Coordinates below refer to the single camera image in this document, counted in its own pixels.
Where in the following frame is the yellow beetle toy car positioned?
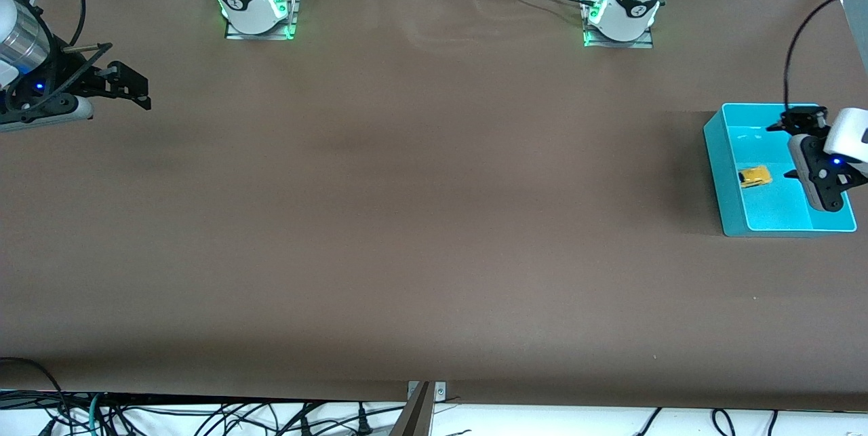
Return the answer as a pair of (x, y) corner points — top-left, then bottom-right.
(737, 165), (773, 189)

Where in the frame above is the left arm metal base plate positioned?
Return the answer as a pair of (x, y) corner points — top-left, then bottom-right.
(582, 0), (655, 49)

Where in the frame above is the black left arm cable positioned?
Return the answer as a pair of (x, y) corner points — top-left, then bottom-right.
(783, 0), (868, 113)

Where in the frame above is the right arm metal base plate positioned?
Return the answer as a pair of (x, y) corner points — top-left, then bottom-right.
(225, 0), (300, 40)

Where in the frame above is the thick black looped cable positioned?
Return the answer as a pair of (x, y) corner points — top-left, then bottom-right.
(0, 357), (68, 436)

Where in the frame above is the dark slanted post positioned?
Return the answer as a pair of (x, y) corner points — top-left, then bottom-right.
(388, 382), (435, 436)

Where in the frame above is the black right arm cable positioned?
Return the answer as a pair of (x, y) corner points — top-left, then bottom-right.
(70, 0), (87, 49)

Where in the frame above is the teal plastic storage bin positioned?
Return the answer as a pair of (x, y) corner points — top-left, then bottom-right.
(703, 102), (857, 238)

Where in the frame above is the small metal edge bracket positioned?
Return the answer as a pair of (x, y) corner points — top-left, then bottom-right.
(407, 381), (448, 401)

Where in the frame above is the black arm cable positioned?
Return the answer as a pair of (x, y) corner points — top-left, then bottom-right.
(70, 0), (87, 49)
(783, 0), (868, 113)

